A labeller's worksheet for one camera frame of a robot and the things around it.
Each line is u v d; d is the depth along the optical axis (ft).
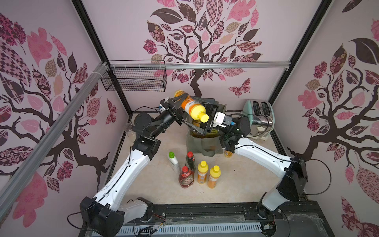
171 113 1.69
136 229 2.29
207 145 2.60
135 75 3.11
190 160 2.54
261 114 3.13
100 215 1.19
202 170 2.27
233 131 1.46
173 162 2.55
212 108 1.62
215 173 2.20
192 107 1.51
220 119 1.35
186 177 2.44
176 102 1.78
